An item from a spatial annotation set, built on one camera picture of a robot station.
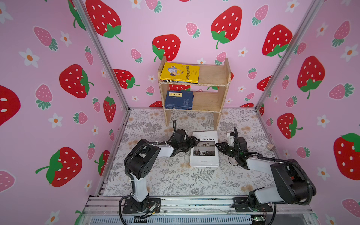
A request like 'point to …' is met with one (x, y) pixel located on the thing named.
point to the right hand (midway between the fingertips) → (214, 144)
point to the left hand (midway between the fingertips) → (198, 143)
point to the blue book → (179, 100)
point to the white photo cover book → (205, 153)
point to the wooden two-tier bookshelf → (208, 94)
